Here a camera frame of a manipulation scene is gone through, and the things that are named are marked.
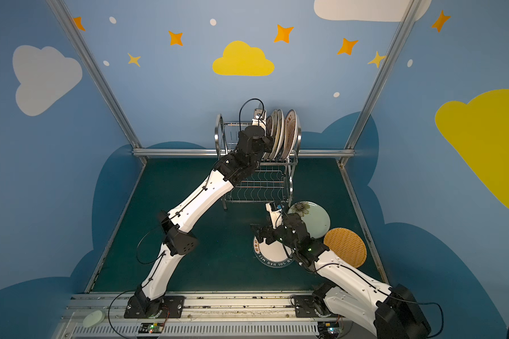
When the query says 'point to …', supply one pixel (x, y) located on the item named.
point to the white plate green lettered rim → (273, 255)
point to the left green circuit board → (150, 328)
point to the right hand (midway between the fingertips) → (263, 219)
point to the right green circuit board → (328, 329)
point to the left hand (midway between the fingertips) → (267, 125)
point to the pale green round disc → (93, 318)
